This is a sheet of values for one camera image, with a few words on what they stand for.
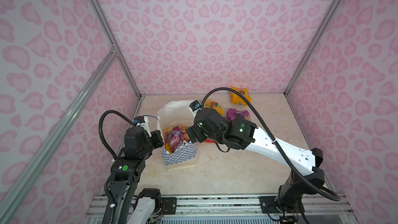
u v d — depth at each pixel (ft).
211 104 3.48
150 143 1.92
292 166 1.24
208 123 1.47
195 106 1.77
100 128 1.47
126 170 1.47
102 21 2.63
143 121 2.02
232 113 3.30
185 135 1.87
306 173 1.35
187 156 2.50
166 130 3.12
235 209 2.40
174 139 2.74
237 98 3.54
